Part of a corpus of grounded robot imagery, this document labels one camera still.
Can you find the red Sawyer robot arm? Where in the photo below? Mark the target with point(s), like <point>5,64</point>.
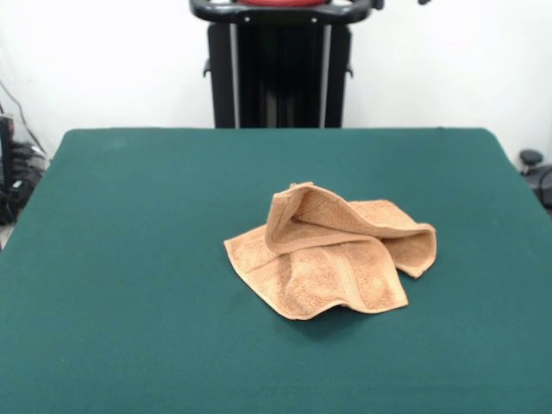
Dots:
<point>280,1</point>

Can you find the tan terry towel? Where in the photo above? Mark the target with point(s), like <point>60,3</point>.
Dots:
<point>328,276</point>

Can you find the dark green table cloth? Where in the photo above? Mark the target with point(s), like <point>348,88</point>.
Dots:
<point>129,259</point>

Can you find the black caster wheel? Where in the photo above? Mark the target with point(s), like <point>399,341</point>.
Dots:
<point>532,157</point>

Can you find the black equipment box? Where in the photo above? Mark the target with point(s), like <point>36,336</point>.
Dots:
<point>10,190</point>

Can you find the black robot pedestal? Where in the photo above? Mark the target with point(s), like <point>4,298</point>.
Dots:
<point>280,69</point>

